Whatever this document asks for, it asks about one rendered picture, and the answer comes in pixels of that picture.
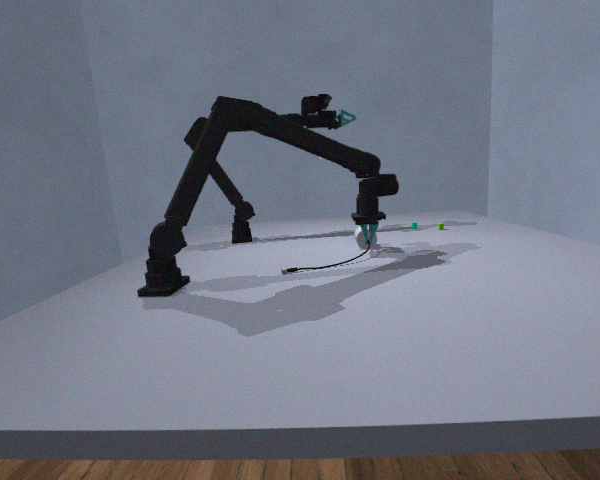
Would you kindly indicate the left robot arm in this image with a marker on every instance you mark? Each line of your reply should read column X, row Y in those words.
column 241, row 232

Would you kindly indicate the white cylinder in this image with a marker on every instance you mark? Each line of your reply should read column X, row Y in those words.
column 359, row 237

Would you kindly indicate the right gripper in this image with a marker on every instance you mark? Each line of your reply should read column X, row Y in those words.
column 368, row 212

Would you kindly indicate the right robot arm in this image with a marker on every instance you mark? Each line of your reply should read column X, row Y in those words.
column 167, row 239

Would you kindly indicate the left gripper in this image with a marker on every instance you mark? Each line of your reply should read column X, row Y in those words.
column 332, row 123

